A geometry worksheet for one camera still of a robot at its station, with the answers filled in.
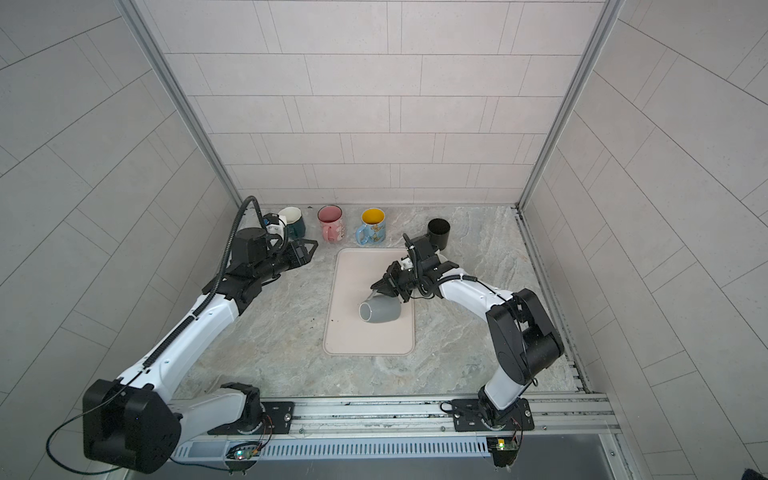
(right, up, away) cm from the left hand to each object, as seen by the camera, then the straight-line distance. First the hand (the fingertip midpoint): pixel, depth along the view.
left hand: (319, 240), depth 78 cm
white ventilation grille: (+10, -47, -10) cm, 49 cm away
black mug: (+34, +2, +21) cm, 40 cm away
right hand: (+13, -13, +2) cm, 19 cm away
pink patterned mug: (-1, +4, +21) cm, 21 cm away
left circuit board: (-13, -45, -14) cm, 49 cm away
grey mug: (+16, -18, -1) cm, 24 cm away
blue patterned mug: (+12, +2, +22) cm, 25 cm away
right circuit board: (+45, -48, -10) cm, 67 cm away
